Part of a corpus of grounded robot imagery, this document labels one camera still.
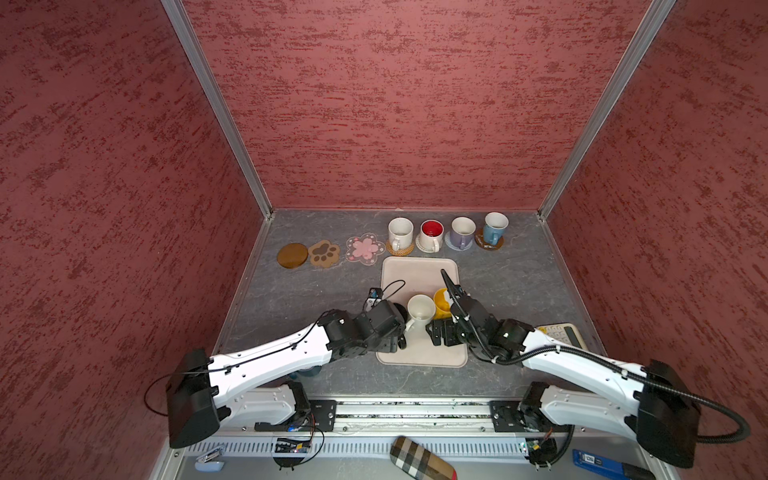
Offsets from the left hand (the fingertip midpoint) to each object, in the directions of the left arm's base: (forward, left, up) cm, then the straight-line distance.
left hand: (381, 340), depth 76 cm
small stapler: (-26, +39, -9) cm, 47 cm away
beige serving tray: (+28, -7, -14) cm, 33 cm away
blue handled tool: (-26, -52, -7) cm, 58 cm away
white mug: (+40, -5, -3) cm, 41 cm away
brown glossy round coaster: (+43, -36, -9) cm, 56 cm away
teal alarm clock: (-6, +20, -8) cm, 22 cm away
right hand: (+4, -16, -3) cm, 17 cm away
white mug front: (+12, -12, -4) cm, 17 cm away
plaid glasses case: (-25, -9, -6) cm, 27 cm away
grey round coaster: (+43, -23, -9) cm, 49 cm away
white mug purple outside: (+44, -29, -6) cm, 53 cm away
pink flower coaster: (+39, +8, -11) cm, 42 cm away
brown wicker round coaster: (+36, -6, -9) cm, 38 cm away
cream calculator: (+7, -55, -9) cm, 56 cm away
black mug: (+2, -6, -4) cm, 7 cm away
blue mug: (+42, -39, 0) cm, 57 cm away
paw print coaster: (+35, +23, -10) cm, 43 cm away
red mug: (+43, -17, -6) cm, 46 cm away
